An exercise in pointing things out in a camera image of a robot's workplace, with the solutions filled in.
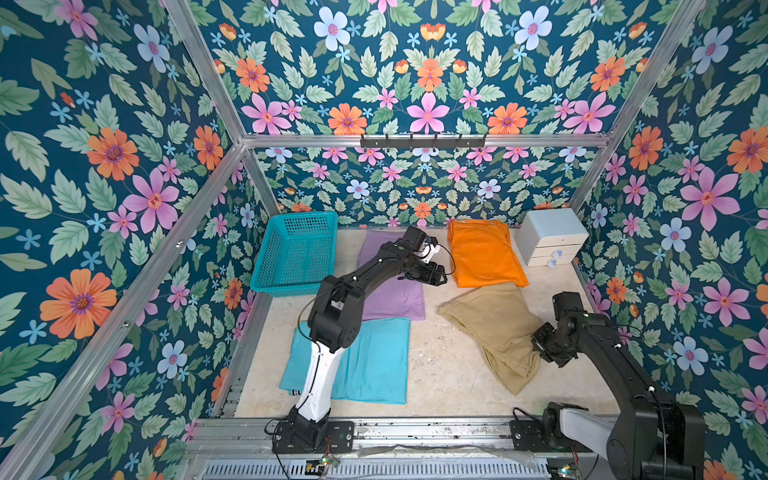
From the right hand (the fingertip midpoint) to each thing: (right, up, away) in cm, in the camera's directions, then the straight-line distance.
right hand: (534, 344), depth 84 cm
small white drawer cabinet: (+11, +32, +14) cm, 36 cm away
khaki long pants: (-7, +3, +7) cm, 10 cm away
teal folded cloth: (-46, -7, +1) cm, 47 cm away
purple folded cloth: (-40, +11, +13) cm, 44 cm away
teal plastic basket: (-79, +25, +28) cm, 87 cm away
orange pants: (-9, +26, +25) cm, 37 cm away
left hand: (-26, +19, +11) cm, 34 cm away
